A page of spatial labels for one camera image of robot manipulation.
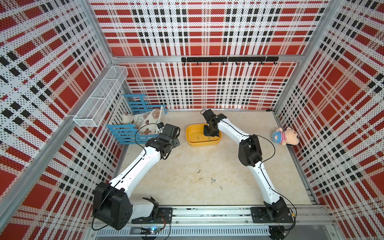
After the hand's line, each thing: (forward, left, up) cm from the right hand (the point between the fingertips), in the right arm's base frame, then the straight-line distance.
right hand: (209, 132), depth 102 cm
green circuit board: (-55, +30, -2) cm, 63 cm away
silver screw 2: (-2, +8, -4) cm, 9 cm away
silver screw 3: (-27, +7, -4) cm, 28 cm away
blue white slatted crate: (-3, +55, +3) cm, 55 cm away
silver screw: (-2, 0, -4) cm, 4 cm away
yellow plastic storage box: (-1, +10, -4) cm, 10 cm away
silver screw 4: (-31, +6, -4) cm, 31 cm away
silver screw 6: (-36, -6, -4) cm, 37 cm away
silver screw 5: (-31, -1, -4) cm, 32 cm away
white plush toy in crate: (+6, +45, +4) cm, 45 cm away
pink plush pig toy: (-6, -52, +3) cm, 53 cm away
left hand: (-14, +21, +13) cm, 28 cm away
